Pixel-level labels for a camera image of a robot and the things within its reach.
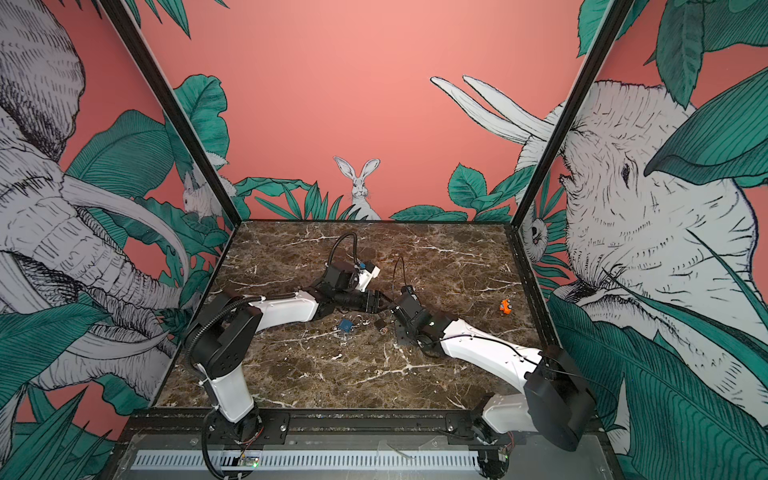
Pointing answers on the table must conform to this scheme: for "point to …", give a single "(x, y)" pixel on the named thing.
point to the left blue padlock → (346, 325)
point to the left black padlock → (380, 324)
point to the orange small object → (505, 308)
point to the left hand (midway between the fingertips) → (391, 301)
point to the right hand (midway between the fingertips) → (401, 323)
